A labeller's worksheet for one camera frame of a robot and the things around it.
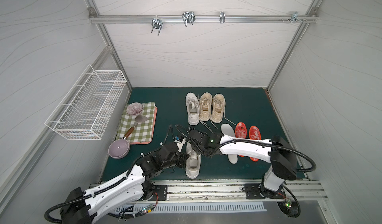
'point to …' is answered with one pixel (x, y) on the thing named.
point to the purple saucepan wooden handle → (119, 149)
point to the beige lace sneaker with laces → (219, 104)
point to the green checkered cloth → (143, 132)
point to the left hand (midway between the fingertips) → (190, 157)
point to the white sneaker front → (193, 108)
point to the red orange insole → (240, 132)
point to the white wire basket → (85, 110)
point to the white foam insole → (227, 130)
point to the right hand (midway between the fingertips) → (197, 140)
